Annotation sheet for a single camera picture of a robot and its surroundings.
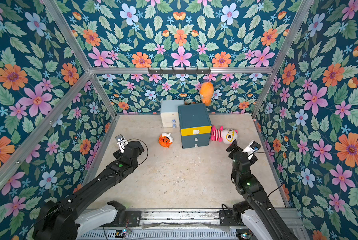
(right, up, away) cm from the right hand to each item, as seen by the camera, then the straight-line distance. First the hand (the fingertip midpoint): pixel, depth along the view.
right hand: (240, 143), depth 76 cm
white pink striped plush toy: (-1, +3, +23) cm, 23 cm away
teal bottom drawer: (-23, -3, +23) cm, 33 cm away
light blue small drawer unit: (-40, +18, +28) cm, 52 cm away
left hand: (-58, -1, +8) cm, 58 cm away
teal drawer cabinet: (-23, +10, +9) cm, 26 cm away
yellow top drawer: (-23, +6, +10) cm, 26 cm away
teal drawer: (-23, +1, +16) cm, 28 cm away
